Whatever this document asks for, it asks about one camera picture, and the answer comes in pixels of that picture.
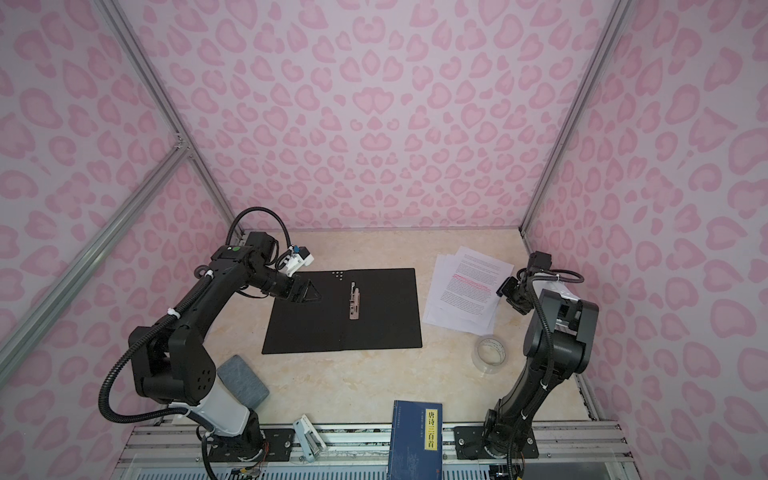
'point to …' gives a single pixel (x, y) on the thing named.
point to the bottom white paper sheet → (435, 285)
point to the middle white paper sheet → (448, 269)
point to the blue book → (416, 441)
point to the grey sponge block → (242, 383)
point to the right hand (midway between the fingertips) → (508, 293)
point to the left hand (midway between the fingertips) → (312, 292)
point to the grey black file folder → (389, 313)
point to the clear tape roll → (488, 355)
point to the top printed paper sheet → (473, 284)
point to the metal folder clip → (355, 294)
